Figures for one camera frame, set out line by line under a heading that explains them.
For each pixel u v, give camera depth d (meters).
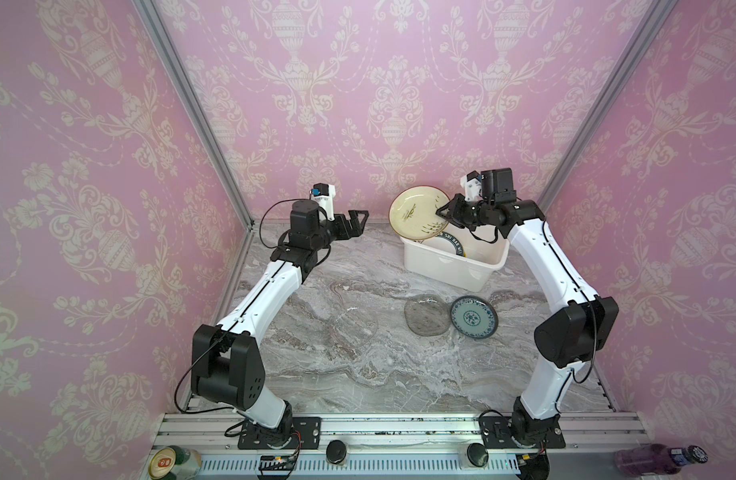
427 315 0.95
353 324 0.94
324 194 0.70
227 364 0.43
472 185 0.76
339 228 0.72
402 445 0.73
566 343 0.48
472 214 0.70
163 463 0.61
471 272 0.99
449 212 0.74
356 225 0.72
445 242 1.09
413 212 0.85
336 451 0.64
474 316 0.95
